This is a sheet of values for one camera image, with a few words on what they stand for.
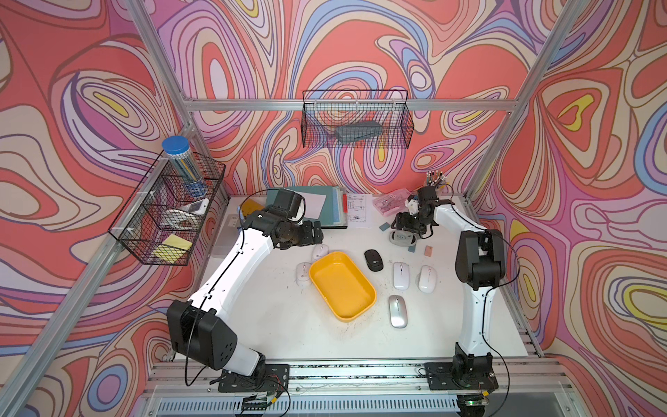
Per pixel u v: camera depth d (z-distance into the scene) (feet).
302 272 3.05
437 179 3.42
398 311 2.81
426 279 2.97
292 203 2.02
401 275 3.05
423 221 2.86
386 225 3.58
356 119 3.17
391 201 3.85
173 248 2.08
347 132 2.90
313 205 3.70
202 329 1.30
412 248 3.32
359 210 3.77
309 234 2.31
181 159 2.36
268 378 2.41
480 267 1.92
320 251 3.23
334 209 3.68
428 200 2.70
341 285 3.01
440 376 2.41
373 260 3.14
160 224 2.44
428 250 3.33
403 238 3.34
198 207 2.42
